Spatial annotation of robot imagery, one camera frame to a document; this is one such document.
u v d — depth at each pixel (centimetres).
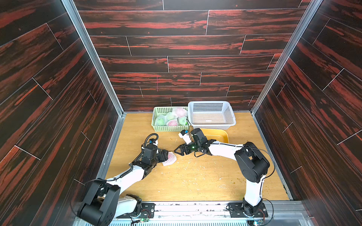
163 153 79
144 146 68
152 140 78
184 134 83
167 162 86
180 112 108
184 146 80
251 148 52
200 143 74
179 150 82
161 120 105
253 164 50
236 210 73
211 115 128
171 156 87
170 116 110
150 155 68
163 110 115
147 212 73
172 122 104
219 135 104
